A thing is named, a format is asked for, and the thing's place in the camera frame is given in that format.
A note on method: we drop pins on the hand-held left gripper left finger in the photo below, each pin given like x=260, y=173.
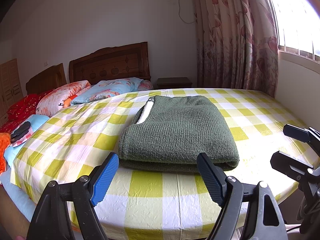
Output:
x=105, y=177

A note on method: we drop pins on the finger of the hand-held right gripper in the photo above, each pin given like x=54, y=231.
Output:
x=295, y=132
x=287, y=163

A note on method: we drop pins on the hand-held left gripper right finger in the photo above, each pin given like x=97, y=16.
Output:
x=212, y=180

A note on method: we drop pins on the green knitted sweater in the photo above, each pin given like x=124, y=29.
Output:
x=175, y=130

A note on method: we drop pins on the yellow checked bed sheet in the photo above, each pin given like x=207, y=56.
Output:
x=75, y=142

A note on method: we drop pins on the blue floral pillow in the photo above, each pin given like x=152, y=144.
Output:
x=107, y=88

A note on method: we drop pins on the orange floral pillow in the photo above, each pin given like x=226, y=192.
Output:
x=60, y=97

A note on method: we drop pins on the black object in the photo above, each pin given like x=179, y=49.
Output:
x=21, y=130

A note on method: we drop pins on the pink floral pillow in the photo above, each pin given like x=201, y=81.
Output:
x=145, y=85

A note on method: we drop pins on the orange cloth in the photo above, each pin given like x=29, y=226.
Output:
x=3, y=152

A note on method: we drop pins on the dark wooden nightstand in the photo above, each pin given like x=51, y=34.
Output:
x=175, y=82

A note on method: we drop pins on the red patterned blanket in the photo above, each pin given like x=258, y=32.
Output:
x=22, y=105

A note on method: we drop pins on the window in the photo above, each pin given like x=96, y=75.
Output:
x=297, y=20

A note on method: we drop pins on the large carved wooden headboard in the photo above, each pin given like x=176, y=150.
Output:
x=112, y=65

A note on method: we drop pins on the pink floral curtain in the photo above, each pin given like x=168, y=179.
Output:
x=232, y=37

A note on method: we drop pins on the small wooden headboard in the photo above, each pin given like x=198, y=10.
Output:
x=45, y=80

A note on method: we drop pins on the light wooden wardrobe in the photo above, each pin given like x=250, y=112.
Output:
x=10, y=87

